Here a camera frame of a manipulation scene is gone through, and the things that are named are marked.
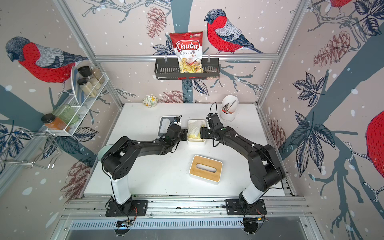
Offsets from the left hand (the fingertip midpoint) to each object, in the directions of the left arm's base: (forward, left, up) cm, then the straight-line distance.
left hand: (189, 127), depth 95 cm
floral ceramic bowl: (+32, +34, -8) cm, 48 cm away
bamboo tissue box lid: (-25, -11, -7) cm, 28 cm away
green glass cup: (-10, +58, +26) cm, 64 cm away
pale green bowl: (-15, +53, -4) cm, 55 cm away
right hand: (-4, -10, +1) cm, 11 cm away
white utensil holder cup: (+18, -29, +1) cm, 34 cm away
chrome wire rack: (-29, +59, +25) cm, 70 cm away
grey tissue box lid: (+6, +17, -3) cm, 18 cm away
